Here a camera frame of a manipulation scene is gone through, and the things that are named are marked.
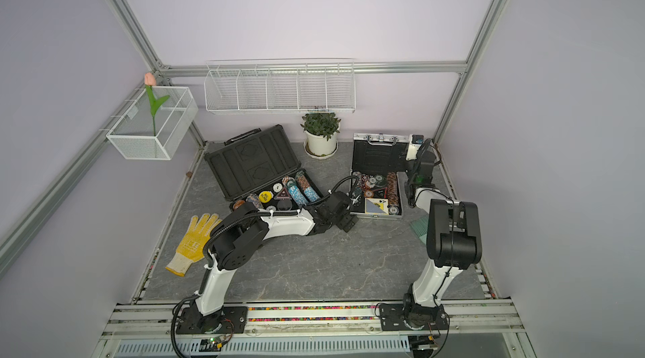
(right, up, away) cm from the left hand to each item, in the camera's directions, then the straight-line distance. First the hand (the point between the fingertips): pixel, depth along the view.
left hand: (346, 207), depth 95 cm
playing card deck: (+12, +1, 0) cm, 12 cm away
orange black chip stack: (+19, +5, +3) cm, 20 cm away
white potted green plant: (-10, +31, +8) cm, 34 cm away
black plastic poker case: (-35, +15, +7) cm, 39 cm away
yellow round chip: (-32, +4, +2) cm, 32 cm away
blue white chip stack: (-15, +6, +1) cm, 16 cm away
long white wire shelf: (-26, +48, +4) cm, 55 cm away
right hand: (+22, +23, 0) cm, 32 cm away
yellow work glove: (-55, -12, -6) cm, 57 cm away
